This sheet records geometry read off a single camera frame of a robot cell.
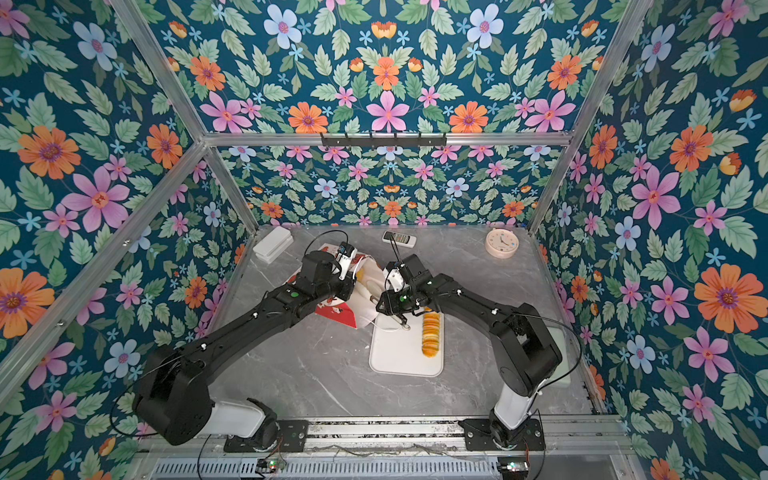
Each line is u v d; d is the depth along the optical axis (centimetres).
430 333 90
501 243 111
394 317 80
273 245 109
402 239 115
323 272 64
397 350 88
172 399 42
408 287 78
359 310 90
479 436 73
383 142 92
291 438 73
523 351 46
